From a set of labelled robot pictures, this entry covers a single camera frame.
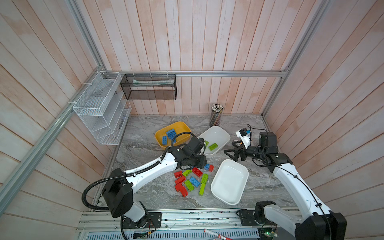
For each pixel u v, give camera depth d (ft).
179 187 2.71
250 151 2.19
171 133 3.51
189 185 2.80
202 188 2.68
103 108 2.21
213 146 3.31
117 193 1.35
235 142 2.55
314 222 1.30
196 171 2.88
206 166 2.97
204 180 2.83
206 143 3.39
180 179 2.81
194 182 2.82
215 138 3.56
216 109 3.29
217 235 2.26
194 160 2.17
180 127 3.61
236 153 2.19
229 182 2.83
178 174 2.82
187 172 2.87
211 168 2.95
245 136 2.18
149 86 3.44
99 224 2.40
